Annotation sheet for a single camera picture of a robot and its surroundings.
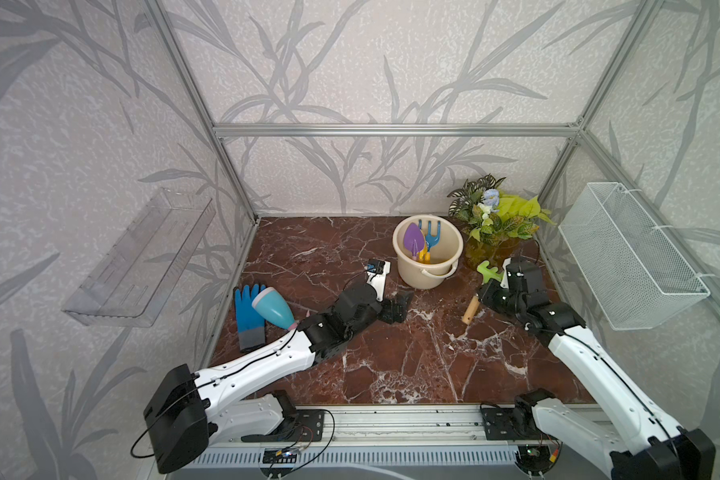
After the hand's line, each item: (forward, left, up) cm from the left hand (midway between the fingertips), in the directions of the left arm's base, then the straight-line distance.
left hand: (402, 292), depth 74 cm
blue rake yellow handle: (+25, -12, -9) cm, 29 cm away
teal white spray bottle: (+6, +39, -18) cm, 43 cm away
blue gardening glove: (0, +44, -20) cm, 48 cm away
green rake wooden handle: (+7, -24, -3) cm, 25 cm away
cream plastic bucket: (+12, -13, -4) cm, 18 cm away
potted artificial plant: (+25, -30, 0) cm, 39 cm away
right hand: (+4, -21, -4) cm, 22 cm away
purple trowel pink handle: (+26, -6, -10) cm, 29 cm away
